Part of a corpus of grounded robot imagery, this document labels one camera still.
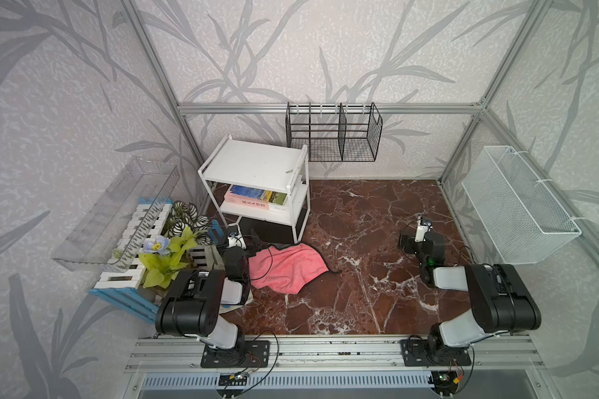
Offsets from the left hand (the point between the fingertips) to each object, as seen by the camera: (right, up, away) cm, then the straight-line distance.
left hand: (240, 231), depth 90 cm
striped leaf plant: (-12, +7, -15) cm, 21 cm away
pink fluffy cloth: (+16, -15, +1) cm, 22 cm away
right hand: (+66, 0, +5) cm, 66 cm away
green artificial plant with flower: (-16, -4, -21) cm, 27 cm away
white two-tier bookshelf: (+10, +17, -15) cm, 25 cm away
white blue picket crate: (-21, -9, -29) cm, 37 cm away
